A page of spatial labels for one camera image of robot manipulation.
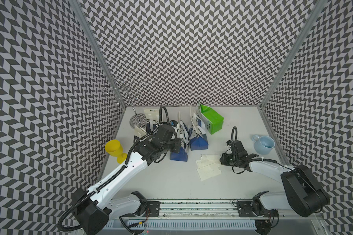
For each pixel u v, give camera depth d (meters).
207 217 0.72
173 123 0.66
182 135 0.76
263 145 0.90
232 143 0.71
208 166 0.87
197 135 0.79
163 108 0.64
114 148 0.79
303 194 0.43
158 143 0.54
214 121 0.97
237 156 0.70
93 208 0.37
